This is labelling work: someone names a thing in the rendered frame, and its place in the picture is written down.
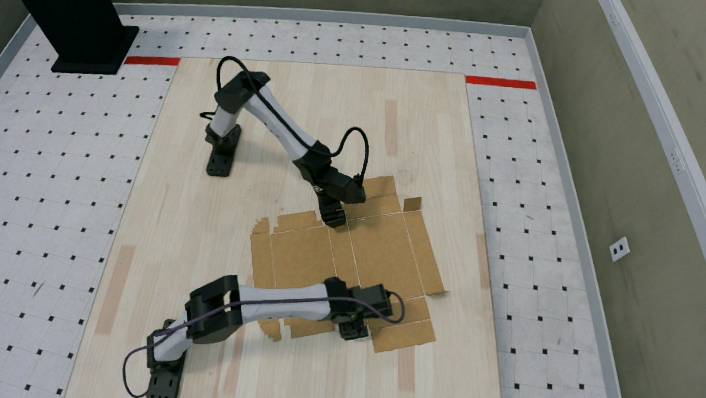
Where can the brown cardboard box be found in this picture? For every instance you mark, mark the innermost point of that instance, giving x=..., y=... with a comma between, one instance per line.
x=382, y=251

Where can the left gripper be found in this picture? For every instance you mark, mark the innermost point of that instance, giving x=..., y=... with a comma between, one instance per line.
x=329, y=215

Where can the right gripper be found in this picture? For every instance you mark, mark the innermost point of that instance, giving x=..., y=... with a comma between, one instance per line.
x=348, y=330

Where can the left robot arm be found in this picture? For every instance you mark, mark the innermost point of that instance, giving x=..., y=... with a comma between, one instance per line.
x=314, y=168

